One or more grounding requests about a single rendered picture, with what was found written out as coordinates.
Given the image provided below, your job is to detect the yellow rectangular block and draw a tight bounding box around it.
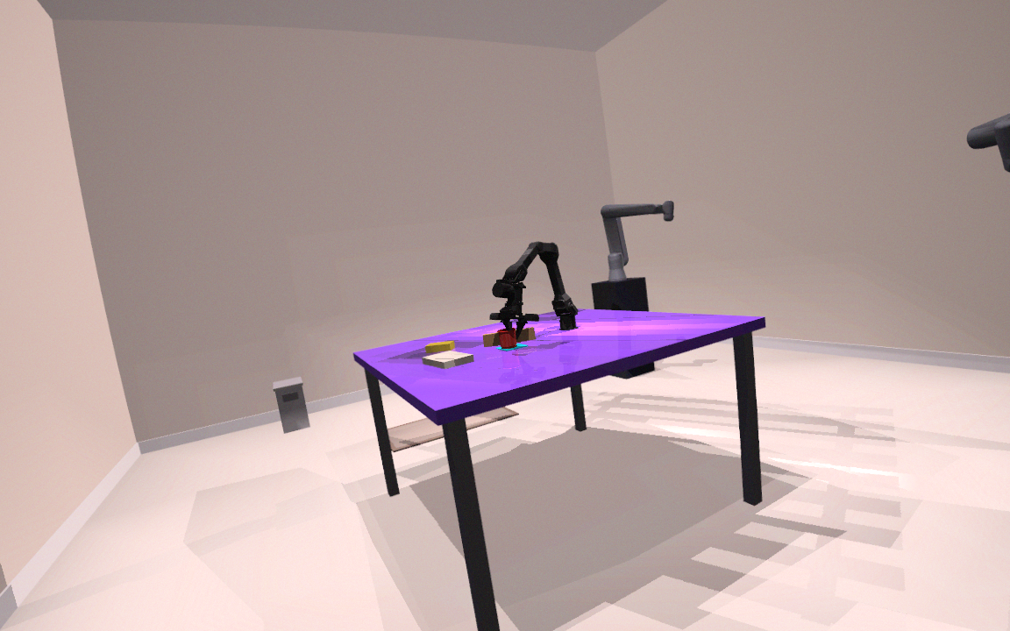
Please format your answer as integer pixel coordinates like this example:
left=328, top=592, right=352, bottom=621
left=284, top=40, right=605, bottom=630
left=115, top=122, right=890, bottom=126
left=424, top=341, right=455, bottom=353

